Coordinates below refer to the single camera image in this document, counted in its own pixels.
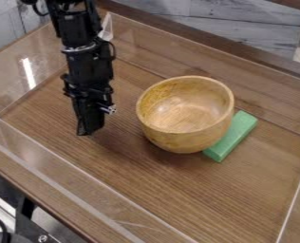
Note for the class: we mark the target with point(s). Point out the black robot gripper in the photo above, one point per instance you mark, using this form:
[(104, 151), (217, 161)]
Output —
[(87, 87)]

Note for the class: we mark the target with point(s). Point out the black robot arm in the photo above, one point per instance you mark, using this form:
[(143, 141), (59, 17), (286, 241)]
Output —
[(74, 18)]

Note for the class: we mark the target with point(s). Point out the brown wooden bowl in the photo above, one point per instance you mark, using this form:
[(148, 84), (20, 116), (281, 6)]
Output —
[(185, 113)]

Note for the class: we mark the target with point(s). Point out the green rectangular block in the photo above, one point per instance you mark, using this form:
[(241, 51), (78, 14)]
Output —
[(242, 125)]

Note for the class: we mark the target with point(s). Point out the clear acrylic corner bracket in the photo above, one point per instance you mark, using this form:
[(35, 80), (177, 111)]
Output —
[(106, 33)]

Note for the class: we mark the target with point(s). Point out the clear acrylic tray wall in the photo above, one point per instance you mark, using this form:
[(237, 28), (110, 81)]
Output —
[(114, 187)]

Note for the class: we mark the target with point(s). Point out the black table leg bracket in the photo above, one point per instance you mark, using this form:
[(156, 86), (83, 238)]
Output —
[(26, 227)]

